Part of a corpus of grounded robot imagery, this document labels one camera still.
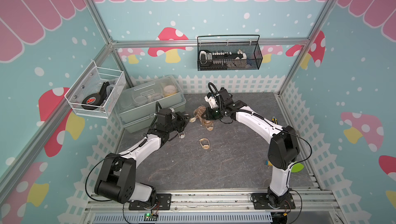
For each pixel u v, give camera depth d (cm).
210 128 99
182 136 96
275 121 103
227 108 65
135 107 87
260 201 74
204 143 94
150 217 73
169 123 71
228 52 91
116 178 43
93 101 69
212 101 80
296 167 85
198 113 85
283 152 48
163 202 75
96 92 73
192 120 83
